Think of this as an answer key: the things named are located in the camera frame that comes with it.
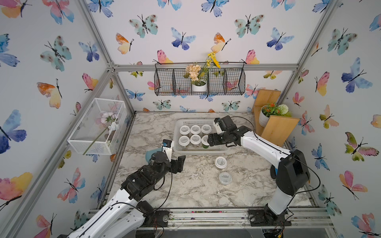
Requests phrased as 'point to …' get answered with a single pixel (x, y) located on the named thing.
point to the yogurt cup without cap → (225, 178)
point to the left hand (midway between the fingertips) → (179, 154)
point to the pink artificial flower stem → (108, 116)
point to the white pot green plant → (273, 109)
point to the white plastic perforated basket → (196, 149)
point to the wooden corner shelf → (277, 128)
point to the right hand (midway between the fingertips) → (214, 138)
